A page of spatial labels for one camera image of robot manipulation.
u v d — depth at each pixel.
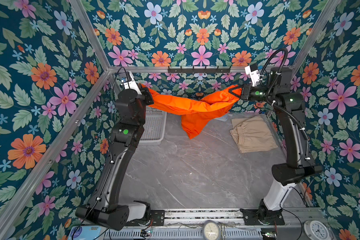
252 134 1.04
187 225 0.73
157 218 0.74
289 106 0.46
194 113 0.85
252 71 0.57
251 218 0.73
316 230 0.68
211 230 0.67
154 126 1.11
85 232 0.65
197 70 0.91
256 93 0.56
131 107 0.42
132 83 0.50
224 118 1.13
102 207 0.37
